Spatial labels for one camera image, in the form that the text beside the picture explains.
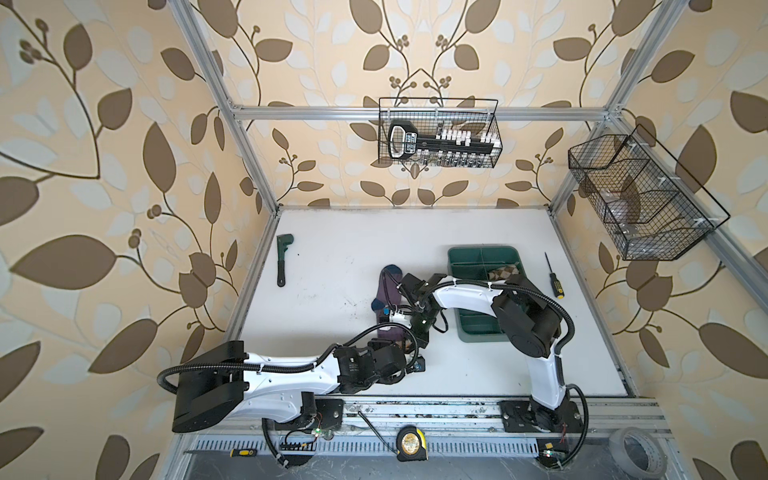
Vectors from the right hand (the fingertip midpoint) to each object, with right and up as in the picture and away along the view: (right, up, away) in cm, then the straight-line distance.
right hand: (406, 351), depth 85 cm
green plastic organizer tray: (+24, +24, +19) cm, 39 cm away
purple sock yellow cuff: (-5, +17, -5) cm, 19 cm away
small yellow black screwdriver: (-39, -18, -16) cm, 46 cm away
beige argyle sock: (+31, +22, +9) cm, 39 cm away
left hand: (-3, +2, -4) cm, 5 cm away
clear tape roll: (+56, -18, -19) cm, 62 cm away
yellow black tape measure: (0, -15, -17) cm, 23 cm away
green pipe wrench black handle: (-45, +32, +24) cm, 60 cm away
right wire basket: (+60, +40, -12) cm, 73 cm away
